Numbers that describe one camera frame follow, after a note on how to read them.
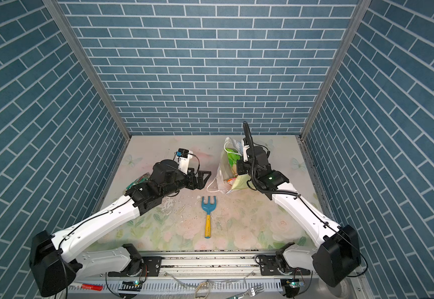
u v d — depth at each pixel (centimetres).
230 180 87
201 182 65
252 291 68
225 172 94
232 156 86
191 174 64
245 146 68
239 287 70
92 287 70
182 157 64
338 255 40
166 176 55
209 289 69
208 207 89
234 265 75
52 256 38
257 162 57
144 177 98
